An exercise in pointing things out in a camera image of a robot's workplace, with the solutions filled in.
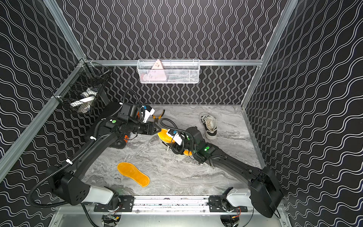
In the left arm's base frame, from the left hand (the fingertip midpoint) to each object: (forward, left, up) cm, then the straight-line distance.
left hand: (158, 126), depth 74 cm
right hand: (-2, -7, -7) cm, 10 cm away
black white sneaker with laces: (-12, -10, 0) cm, 15 cm away
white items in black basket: (+6, +39, +8) cm, 40 cm away
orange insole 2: (-3, -4, -5) cm, 7 cm away
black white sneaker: (+23, -32, -24) cm, 46 cm away
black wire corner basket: (+25, +56, 0) cm, 61 cm away
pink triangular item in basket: (+34, +7, +8) cm, 36 cm away
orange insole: (-16, +17, -27) cm, 35 cm away
